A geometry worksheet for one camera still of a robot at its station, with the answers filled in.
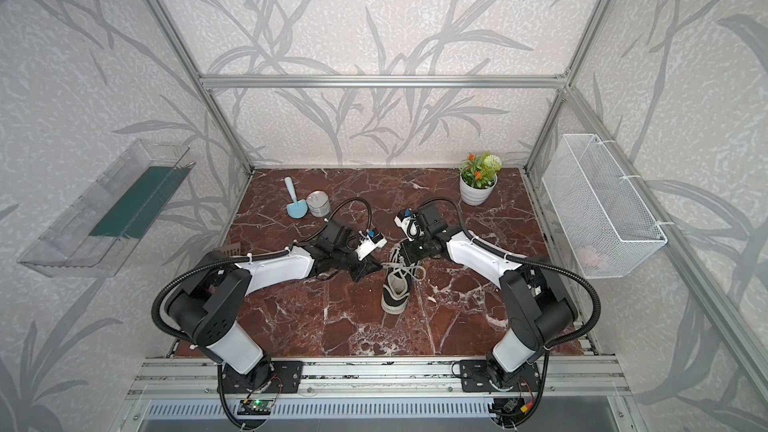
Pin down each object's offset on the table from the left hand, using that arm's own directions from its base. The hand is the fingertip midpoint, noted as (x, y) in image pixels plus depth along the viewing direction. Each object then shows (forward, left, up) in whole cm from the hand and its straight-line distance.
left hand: (382, 257), depth 88 cm
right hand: (+4, -6, +2) cm, 7 cm away
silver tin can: (+22, +23, -3) cm, 32 cm away
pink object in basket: (-6, -52, +15) cm, 54 cm away
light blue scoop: (+23, +32, -8) cm, 40 cm away
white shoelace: (-1, -4, -2) cm, 5 cm away
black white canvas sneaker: (-5, -5, 0) cm, 7 cm away
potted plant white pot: (+26, -31, +7) cm, 41 cm away
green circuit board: (-36, +29, -8) cm, 47 cm away
